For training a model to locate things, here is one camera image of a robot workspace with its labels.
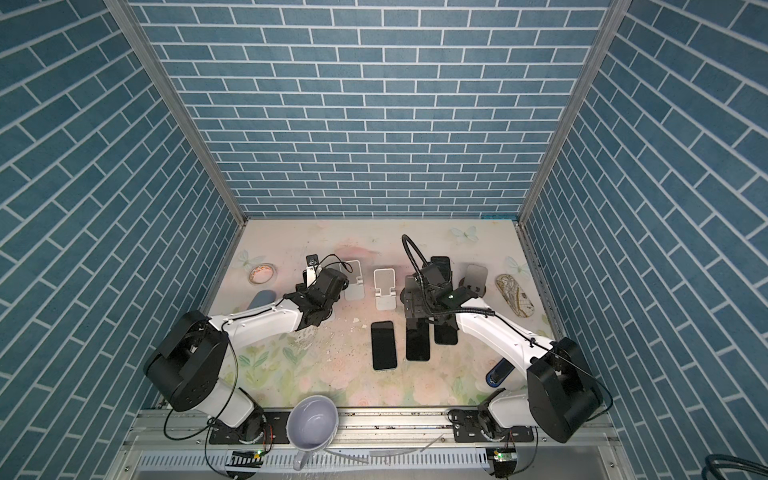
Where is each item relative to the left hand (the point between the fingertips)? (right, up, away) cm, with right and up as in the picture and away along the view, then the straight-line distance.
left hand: (323, 283), depth 92 cm
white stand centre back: (+19, -2, +2) cm, 20 cm away
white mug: (+1, -33, -17) cm, 38 cm away
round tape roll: (-25, +2, +13) cm, 28 cm away
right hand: (+30, -4, -5) cm, 30 cm away
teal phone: (+19, -18, -5) cm, 26 cm away
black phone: (+29, -17, -3) cm, 34 cm away
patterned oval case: (+62, -4, +4) cm, 62 cm away
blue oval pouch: (-22, -6, +5) cm, 23 cm away
